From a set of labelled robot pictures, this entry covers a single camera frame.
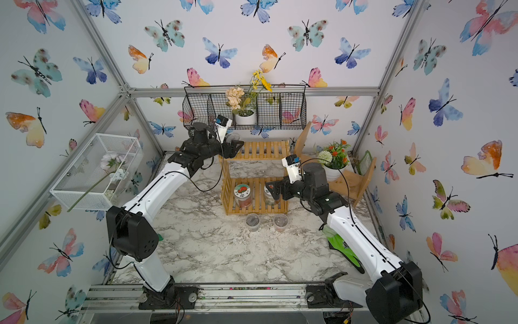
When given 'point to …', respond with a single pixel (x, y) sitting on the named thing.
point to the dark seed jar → (253, 221)
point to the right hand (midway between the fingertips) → (278, 179)
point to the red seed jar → (280, 221)
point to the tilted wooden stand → (357, 183)
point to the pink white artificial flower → (114, 164)
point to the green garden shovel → (336, 244)
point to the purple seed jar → (232, 136)
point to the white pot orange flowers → (334, 158)
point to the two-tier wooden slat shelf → (243, 178)
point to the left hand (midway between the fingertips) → (237, 135)
